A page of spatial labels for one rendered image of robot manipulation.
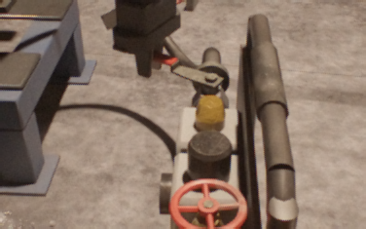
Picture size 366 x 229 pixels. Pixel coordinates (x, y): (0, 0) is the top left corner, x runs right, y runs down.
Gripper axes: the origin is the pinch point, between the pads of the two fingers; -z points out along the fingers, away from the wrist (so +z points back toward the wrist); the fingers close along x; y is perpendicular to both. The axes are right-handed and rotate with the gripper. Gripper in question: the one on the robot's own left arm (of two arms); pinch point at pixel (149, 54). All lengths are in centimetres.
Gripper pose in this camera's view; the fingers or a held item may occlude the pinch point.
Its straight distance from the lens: 76.6
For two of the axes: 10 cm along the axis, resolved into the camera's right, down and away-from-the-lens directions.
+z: 0.0, -8.1, -5.8
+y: -8.5, -3.1, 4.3
